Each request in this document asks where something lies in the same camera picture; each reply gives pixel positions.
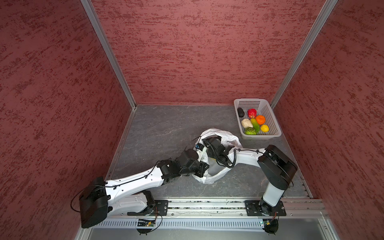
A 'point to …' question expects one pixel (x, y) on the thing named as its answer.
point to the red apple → (252, 113)
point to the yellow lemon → (264, 128)
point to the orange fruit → (260, 119)
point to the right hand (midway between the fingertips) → (210, 154)
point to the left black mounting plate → (160, 208)
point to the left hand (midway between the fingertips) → (207, 170)
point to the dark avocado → (240, 112)
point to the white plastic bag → (214, 170)
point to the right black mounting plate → (253, 208)
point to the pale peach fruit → (246, 122)
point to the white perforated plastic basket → (263, 108)
